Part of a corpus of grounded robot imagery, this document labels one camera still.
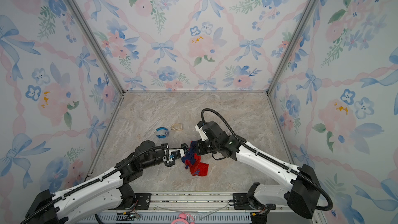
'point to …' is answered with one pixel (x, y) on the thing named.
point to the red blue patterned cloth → (192, 159)
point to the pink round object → (185, 218)
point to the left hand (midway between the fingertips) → (183, 146)
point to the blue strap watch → (161, 132)
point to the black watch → (185, 148)
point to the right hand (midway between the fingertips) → (194, 147)
